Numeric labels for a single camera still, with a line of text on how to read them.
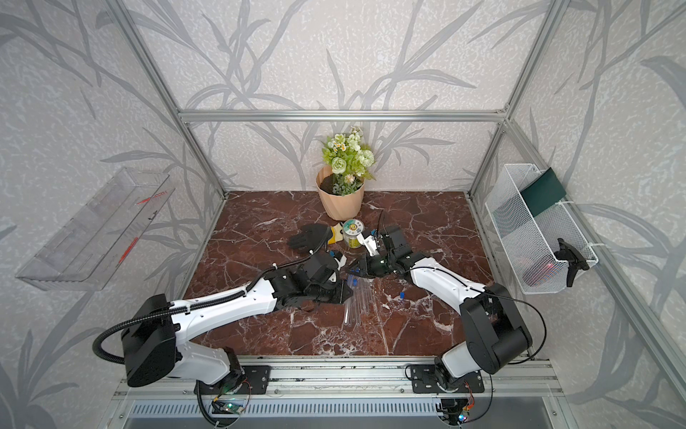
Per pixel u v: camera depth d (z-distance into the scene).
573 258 0.57
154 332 0.41
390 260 0.69
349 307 0.77
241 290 0.51
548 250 0.59
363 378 0.75
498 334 0.43
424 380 0.73
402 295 0.90
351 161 0.94
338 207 1.01
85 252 0.65
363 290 0.91
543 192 0.75
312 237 1.02
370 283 0.93
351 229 0.98
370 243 0.79
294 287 0.58
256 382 0.73
